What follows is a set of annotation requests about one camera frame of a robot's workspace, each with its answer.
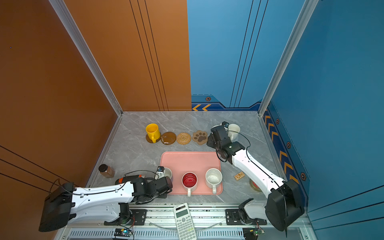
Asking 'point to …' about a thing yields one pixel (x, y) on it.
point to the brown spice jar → (106, 171)
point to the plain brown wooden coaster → (150, 141)
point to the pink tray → (199, 162)
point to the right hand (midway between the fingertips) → (210, 138)
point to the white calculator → (185, 225)
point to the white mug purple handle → (167, 172)
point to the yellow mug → (152, 130)
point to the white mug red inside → (189, 181)
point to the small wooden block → (239, 175)
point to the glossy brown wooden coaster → (168, 138)
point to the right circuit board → (252, 233)
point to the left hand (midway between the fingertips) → (167, 189)
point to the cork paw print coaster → (200, 137)
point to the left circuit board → (123, 232)
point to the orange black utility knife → (127, 179)
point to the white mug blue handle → (215, 128)
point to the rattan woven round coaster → (183, 138)
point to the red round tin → (254, 185)
